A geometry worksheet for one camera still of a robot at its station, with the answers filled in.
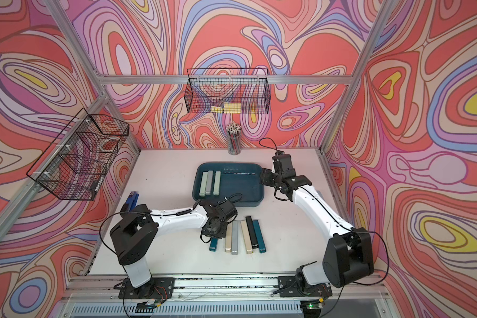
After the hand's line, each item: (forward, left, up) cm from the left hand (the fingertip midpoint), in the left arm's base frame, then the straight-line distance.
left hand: (223, 236), depth 87 cm
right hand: (+18, -19, +17) cm, 32 cm away
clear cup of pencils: (+49, -5, +14) cm, 52 cm away
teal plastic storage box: (+31, -9, +2) cm, 32 cm away
